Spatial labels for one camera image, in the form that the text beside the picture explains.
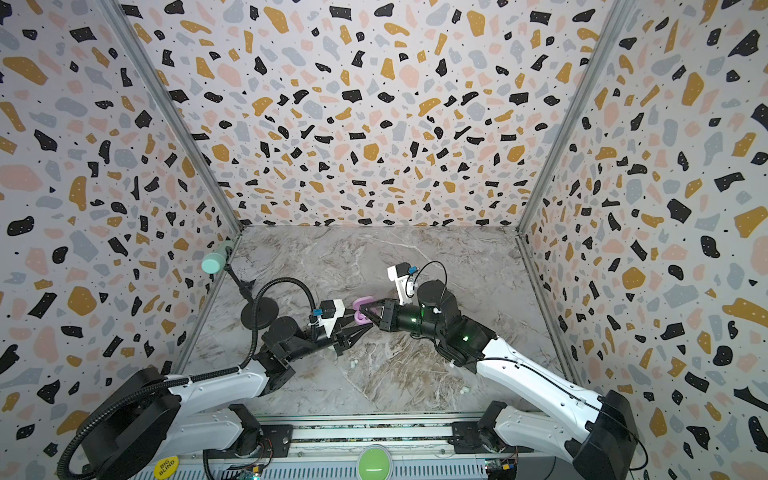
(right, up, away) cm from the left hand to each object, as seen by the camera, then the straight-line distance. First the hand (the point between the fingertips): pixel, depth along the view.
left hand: (371, 316), depth 71 cm
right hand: (-2, +3, -7) cm, 8 cm away
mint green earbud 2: (+25, -22, +10) cm, 35 cm away
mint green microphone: (-35, +13, -5) cm, 37 cm away
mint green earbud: (-7, -17, +15) cm, 23 cm away
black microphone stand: (-38, -4, +28) cm, 47 cm away
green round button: (+1, -33, -2) cm, 34 cm away
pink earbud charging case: (-3, 0, -1) cm, 3 cm away
